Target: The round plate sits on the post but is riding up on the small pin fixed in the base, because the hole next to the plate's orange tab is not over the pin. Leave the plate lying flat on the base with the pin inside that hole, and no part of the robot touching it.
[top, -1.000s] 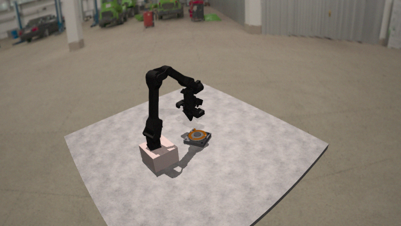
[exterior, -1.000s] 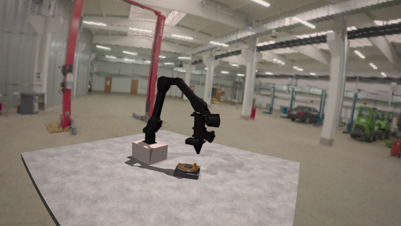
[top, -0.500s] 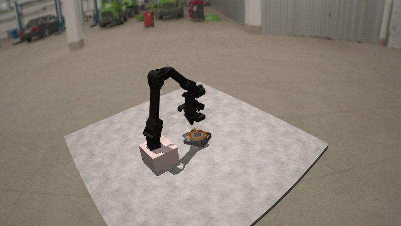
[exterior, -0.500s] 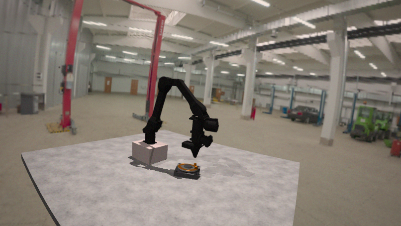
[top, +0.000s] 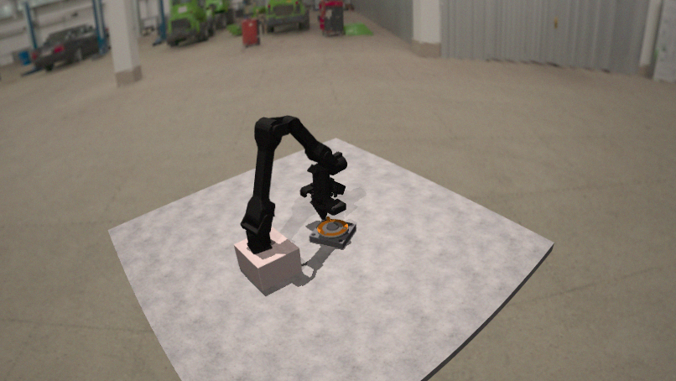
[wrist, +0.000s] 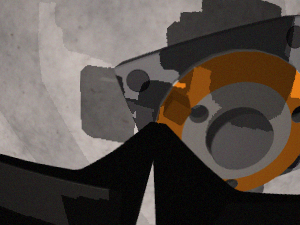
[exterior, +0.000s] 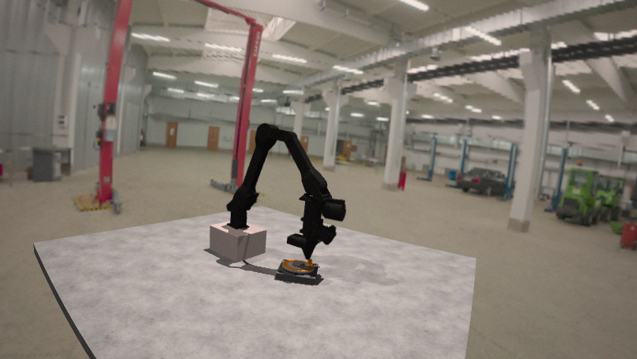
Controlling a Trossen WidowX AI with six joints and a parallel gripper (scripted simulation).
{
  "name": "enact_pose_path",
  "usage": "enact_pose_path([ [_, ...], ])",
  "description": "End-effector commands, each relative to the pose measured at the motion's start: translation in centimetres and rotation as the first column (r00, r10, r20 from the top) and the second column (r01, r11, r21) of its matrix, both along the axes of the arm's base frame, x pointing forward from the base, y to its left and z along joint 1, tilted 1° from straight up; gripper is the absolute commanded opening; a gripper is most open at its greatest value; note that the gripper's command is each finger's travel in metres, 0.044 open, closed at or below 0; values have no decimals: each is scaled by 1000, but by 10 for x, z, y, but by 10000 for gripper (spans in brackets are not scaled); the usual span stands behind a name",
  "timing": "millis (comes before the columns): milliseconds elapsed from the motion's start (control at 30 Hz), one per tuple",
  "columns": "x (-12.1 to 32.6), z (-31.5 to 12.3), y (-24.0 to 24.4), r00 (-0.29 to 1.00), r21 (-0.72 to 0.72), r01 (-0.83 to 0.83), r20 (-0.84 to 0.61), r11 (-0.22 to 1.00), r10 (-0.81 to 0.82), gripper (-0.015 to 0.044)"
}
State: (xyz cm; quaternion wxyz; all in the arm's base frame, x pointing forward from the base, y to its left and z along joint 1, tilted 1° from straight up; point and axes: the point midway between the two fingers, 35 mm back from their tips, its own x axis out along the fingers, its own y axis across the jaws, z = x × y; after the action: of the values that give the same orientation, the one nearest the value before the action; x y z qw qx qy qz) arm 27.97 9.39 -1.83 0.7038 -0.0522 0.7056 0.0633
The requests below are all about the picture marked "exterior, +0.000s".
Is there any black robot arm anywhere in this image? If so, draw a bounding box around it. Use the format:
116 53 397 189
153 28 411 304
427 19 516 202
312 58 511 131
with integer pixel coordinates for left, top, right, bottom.
226 123 346 245

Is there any orange round plate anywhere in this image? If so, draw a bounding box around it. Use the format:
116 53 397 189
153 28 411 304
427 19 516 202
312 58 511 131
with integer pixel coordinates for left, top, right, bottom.
282 259 315 274

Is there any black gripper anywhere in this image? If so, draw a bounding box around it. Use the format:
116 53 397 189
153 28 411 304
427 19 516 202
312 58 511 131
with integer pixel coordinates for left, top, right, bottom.
287 216 323 260

